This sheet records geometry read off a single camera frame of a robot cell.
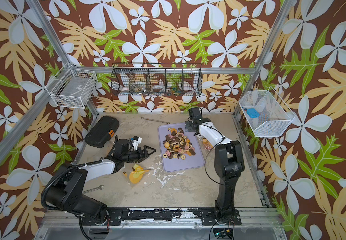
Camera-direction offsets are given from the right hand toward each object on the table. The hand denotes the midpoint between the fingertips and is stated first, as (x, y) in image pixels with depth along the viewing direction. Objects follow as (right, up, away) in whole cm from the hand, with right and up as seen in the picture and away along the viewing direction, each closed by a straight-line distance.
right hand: (194, 125), depth 98 cm
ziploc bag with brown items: (-36, -26, -16) cm, 48 cm away
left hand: (-26, -15, -11) cm, 32 cm away
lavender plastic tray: (-3, -23, -4) cm, 23 cm away
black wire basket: (-27, +31, 0) cm, 41 cm away
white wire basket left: (-74, +22, -12) cm, 78 cm away
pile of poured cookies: (-12, -12, 0) cm, 17 cm away
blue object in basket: (+32, +7, -13) cm, 35 cm away
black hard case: (-64, -6, +1) cm, 64 cm away
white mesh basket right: (+39, +5, -21) cm, 45 cm away
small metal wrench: (-55, -36, -14) cm, 67 cm away
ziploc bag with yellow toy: (+8, -12, +3) cm, 15 cm away
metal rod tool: (-39, +7, +20) cm, 45 cm away
